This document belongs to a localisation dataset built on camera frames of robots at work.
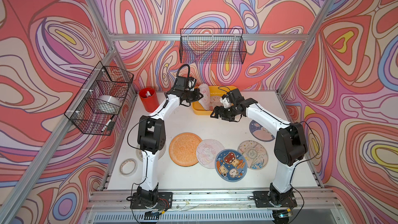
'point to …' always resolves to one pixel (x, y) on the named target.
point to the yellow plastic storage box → (219, 91)
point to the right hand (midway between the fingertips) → (217, 120)
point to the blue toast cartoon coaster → (231, 165)
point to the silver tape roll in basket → (108, 104)
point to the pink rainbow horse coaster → (204, 89)
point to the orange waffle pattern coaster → (182, 149)
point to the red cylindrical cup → (149, 99)
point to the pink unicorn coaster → (207, 152)
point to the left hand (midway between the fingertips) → (204, 95)
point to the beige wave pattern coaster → (255, 153)
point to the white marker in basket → (108, 122)
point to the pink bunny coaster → (214, 100)
